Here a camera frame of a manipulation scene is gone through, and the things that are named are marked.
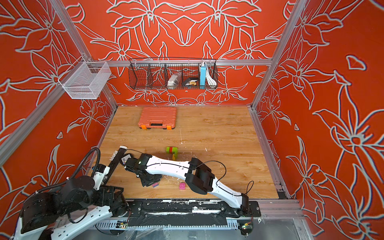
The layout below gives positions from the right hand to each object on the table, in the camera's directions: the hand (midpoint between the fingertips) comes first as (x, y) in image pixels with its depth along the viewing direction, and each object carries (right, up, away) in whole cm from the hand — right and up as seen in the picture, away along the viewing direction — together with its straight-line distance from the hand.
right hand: (158, 188), depth 78 cm
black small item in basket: (+18, +60, +11) cm, 64 cm away
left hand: (-13, +7, -15) cm, 21 cm away
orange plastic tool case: (-7, +39, +29) cm, 49 cm away
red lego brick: (+5, +18, +14) cm, 24 cm away
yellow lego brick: (+7, +14, +12) cm, 19 cm away
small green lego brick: (+3, +17, +14) cm, 22 cm away
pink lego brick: (+13, +1, +1) cm, 13 cm away
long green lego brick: (+8, +17, +13) cm, 23 cm away
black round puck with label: (-23, +13, +12) cm, 29 cm away
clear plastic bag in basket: (+7, +62, +13) cm, 64 cm away
